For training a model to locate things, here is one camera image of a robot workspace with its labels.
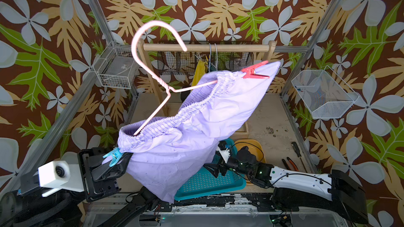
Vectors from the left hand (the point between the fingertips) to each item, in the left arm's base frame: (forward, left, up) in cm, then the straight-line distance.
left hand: (129, 149), depth 30 cm
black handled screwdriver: (+24, -70, -58) cm, 94 cm away
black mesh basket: (+72, -1, -31) cm, 78 cm away
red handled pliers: (+17, -62, -58) cm, 86 cm away
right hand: (+15, -17, -43) cm, 48 cm away
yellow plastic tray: (+26, -46, -56) cm, 77 cm away
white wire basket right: (+45, -80, -31) cm, 97 cm away
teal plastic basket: (+7, -15, -59) cm, 61 cm away
